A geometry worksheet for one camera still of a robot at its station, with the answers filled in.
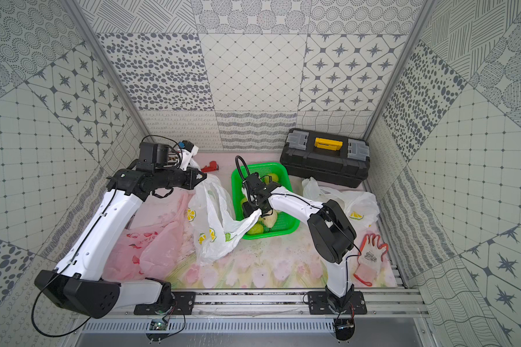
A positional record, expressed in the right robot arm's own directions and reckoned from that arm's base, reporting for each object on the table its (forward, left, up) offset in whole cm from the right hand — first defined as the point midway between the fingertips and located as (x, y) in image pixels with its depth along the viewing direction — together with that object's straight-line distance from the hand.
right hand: (252, 214), depth 90 cm
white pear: (-2, -7, -1) cm, 8 cm away
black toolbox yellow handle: (+22, -34, +10) cm, 42 cm away
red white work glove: (-15, -47, -7) cm, 50 cm away
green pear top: (+20, -9, -1) cm, 22 cm away
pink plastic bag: (-15, +34, +7) cm, 37 cm away
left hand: (0, +12, +25) cm, 28 cm away
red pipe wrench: (+30, +24, -3) cm, 38 cm away
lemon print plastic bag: (-12, +11, +17) cm, 24 cm away
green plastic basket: (-1, -14, -6) cm, 16 cm away
